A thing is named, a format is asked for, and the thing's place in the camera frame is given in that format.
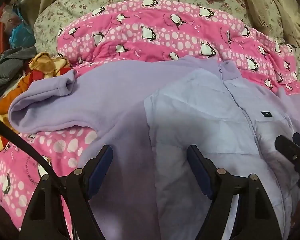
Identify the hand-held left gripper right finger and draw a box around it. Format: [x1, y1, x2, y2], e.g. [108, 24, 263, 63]
[186, 144, 283, 240]

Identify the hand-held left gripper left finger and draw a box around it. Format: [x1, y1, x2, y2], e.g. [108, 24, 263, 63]
[19, 144, 114, 240]

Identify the purple fleece jacket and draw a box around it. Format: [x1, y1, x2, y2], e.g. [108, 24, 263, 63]
[9, 55, 300, 240]

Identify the orange yellow printed cloth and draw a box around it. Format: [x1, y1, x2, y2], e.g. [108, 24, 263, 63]
[0, 52, 73, 156]

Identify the beige blanket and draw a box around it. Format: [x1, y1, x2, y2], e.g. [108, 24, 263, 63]
[237, 0, 300, 64]

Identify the grey striped garment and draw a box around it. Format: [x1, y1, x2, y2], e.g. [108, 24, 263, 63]
[0, 46, 38, 108]

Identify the pink penguin print blanket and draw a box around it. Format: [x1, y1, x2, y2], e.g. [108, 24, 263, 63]
[0, 0, 300, 240]

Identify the blue plastic bag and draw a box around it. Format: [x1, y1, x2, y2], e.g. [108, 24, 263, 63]
[9, 7, 36, 48]

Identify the red cloth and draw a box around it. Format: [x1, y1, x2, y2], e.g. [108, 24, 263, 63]
[0, 4, 15, 53]

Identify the black cable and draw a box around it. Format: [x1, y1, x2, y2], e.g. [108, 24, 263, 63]
[0, 113, 65, 190]

